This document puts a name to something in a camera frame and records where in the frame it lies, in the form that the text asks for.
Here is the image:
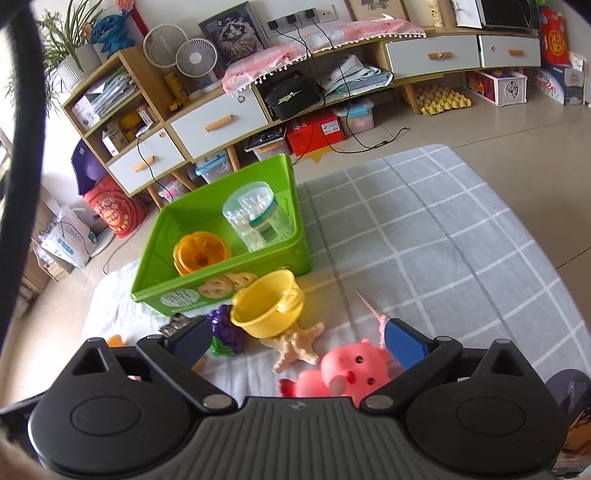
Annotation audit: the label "yellow egg tray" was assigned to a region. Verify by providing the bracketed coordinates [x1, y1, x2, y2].
[415, 84, 473, 116]

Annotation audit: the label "black cable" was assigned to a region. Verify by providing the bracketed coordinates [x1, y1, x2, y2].
[0, 0, 48, 351]

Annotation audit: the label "purple toy grapes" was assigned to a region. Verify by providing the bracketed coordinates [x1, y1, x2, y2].
[207, 304, 245, 357]

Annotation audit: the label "potted green plant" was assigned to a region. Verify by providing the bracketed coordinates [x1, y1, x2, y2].
[6, 0, 105, 107]

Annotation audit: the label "pink rubber pig toy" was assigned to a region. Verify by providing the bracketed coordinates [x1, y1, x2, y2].
[277, 290, 394, 409]

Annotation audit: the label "grey checked cloth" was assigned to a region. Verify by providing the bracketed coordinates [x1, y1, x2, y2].
[87, 144, 591, 480]

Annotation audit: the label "red round bag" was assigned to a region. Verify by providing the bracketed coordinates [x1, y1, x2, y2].
[83, 175, 147, 238]

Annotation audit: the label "framed cat picture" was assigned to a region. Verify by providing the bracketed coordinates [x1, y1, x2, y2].
[199, 2, 270, 70]

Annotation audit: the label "white paper shopping bag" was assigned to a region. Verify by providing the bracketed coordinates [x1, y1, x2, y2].
[41, 206, 97, 269]

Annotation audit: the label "white pink toy box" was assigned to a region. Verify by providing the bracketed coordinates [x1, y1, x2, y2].
[464, 70, 528, 107]

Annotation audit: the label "blue stitch plush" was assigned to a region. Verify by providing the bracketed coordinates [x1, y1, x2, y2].
[91, 11, 135, 58]

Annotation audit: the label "pink lace cloth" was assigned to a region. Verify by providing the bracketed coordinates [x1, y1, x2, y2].
[221, 18, 427, 95]

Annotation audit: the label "green plastic storage bin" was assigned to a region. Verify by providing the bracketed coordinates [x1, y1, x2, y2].
[130, 154, 312, 316]

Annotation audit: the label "grey hair claw clip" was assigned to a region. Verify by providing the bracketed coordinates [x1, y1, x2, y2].
[159, 313, 192, 337]

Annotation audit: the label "tan rubber hand toy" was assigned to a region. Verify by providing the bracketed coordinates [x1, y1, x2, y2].
[191, 356, 207, 373]

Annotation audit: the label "red shoe box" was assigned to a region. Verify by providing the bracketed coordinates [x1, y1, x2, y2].
[287, 110, 345, 157]

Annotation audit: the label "white desk fan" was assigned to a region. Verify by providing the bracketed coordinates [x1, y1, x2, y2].
[176, 37, 221, 93]

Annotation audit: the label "black handbag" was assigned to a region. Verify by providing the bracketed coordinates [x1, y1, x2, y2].
[263, 71, 322, 120]

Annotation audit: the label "toy corn cob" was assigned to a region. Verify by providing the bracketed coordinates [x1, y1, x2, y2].
[106, 335, 125, 348]

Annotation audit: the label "wooden tv cabinet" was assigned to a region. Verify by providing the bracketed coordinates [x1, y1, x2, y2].
[62, 20, 541, 197]

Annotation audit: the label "clear cotton swab jar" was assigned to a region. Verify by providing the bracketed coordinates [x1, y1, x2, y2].
[222, 181, 294, 252]

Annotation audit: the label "yellow toy pot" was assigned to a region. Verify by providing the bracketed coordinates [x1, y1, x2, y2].
[230, 269, 305, 339]

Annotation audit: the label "orange plastic toy mold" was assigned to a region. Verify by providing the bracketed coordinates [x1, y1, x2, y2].
[172, 231, 232, 276]

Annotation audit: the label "beige starfish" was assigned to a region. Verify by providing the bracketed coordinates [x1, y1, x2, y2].
[259, 322, 325, 374]

